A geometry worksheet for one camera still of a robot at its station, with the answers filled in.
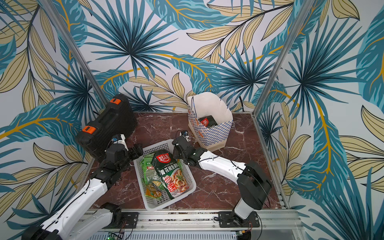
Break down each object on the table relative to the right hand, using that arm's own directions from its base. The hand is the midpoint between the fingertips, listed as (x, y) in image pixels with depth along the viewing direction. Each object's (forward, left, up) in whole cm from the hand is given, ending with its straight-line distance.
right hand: (177, 148), depth 84 cm
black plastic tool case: (+16, +34, +9) cm, 39 cm away
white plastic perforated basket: (-25, +11, -12) cm, 30 cm away
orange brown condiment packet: (-20, +13, -9) cm, 25 cm away
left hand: (-1, +21, +3) cm, 22 cm away
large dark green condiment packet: (-13, +3, -2) cm, 13 cm away
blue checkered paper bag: (+26, -22, -6) cm, 35 cm away
